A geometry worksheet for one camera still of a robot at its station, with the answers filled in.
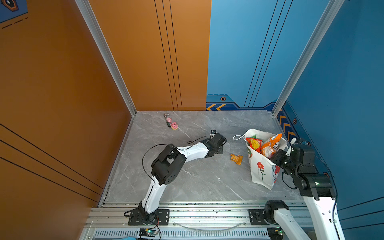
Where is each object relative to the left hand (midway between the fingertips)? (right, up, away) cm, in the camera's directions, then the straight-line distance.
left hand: (219, 146), depth 96 cm
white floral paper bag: (+17, -8, -27) cm, 33 cm away
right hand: (+21, +2, -27) cm, 34 cm away
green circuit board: (-36, -37, -26) cm, 58 cm away
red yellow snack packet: (+16, +4, -18) cm, 24 cm away
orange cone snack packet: (+11, -7, -3) cm, 13 cm away
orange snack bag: (+18, +3, -29) cm, 34 cm away
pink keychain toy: (-32, +14, +12) cm, 37 cm away
